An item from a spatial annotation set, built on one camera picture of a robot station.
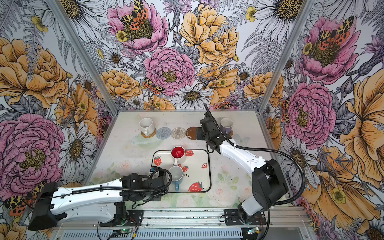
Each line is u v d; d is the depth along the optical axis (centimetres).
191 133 109
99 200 47
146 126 104
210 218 76
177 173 79
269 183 44
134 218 73
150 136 105
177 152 94
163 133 108
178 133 108
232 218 73
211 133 65
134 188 53
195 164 95
